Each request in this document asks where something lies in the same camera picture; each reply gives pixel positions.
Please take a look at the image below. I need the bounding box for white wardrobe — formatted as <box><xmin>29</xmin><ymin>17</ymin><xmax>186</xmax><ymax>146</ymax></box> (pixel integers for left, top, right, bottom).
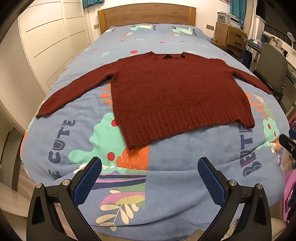
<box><xmin>17</xmin><ymin>0</ymin><xmax>99</xmax><ymax>62</ymax></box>

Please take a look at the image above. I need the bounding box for pink bag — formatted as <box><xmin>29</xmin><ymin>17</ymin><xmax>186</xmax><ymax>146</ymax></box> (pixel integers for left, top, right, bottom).
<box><xmin>280</xmin><ymin>162</ymin><xmax>296</xmax><ymax>223</ymax></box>

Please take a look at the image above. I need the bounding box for grey chair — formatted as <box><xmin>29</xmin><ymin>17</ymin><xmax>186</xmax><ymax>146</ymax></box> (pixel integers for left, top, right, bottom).
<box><xmin>254</xmin><ymin>43</ymin><xmax>289</xmax><ymax>103</ymax></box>

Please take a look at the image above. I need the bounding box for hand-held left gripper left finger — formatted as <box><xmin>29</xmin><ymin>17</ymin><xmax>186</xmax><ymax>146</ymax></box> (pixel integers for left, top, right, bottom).
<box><xmin>26</xmin><ymin>156</ymin><xmax>109</xmax><ymax>241</ymax></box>

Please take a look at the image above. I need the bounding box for wooden bedside cabinet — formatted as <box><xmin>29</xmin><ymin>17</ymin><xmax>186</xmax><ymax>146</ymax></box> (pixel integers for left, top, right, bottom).
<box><xmin>212</xmin><ymin>22</ymin><xmax>248</xmax><ymax>48</ymax></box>

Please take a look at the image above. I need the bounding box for dark red knit sweater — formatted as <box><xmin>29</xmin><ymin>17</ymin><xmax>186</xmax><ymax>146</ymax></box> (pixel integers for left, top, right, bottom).
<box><xmin>36</xmin><ymin>51</ymin><xmax>273</xmax><ymax>150</ymax></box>

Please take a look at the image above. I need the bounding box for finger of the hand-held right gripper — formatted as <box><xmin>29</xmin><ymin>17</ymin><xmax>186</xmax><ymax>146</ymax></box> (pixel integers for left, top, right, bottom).
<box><xmin>279</xmin><ymin>129</ymin><xmax>296</xmax><ymax>162</ymax></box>

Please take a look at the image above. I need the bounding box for dark bag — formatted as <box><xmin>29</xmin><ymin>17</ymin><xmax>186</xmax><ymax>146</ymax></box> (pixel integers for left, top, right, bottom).
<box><xmin>240</xmin><ymin>47</ymin><xmax>253</xmax><ymax>68</ymax></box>

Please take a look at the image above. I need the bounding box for cluttered desk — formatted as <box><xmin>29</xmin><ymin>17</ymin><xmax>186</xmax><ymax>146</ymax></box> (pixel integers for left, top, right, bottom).
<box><xmin>245</xmin><ymin>35</ymin><xmax>296</xmax><ymax>88</ymax></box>

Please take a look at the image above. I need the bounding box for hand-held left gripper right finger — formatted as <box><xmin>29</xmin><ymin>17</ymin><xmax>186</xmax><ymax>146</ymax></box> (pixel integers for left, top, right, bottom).
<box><xmin>196</xmin><ymin>157</ymin><xmax>273</xmax><ymax>241</ymax></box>

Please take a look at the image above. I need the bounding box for blue printed blanket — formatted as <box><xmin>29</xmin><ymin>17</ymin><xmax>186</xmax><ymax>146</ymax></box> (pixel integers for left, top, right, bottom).
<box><xmin>20</xmin><ymin>23</ymin><xmax>293</xmax><ymax>232</ymax></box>

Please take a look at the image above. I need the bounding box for grey white printer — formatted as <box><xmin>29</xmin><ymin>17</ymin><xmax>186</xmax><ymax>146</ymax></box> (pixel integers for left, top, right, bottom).
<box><xmin>217</xmin><ymin>13</ymin><xmax>243</xmax><ymax>29</ymax></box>

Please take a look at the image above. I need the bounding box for teal curtain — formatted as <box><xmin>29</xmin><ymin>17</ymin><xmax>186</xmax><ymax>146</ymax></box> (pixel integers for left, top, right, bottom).
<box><xmin>84</xmin><ymin>0</ymin><xmax>105</xmax><ymax>7</ymax></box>
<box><xmin>230</xmin><ymin>0</ymin><xmax>247</xmax><ymax>30</ymax></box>

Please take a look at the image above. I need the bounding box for wooden bed headboard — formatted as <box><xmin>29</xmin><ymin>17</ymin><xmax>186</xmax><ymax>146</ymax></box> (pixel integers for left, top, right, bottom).
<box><xmin>97</xmin><ymin>5</ymin><xmax>196</xmax><ymax>36</ymax></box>

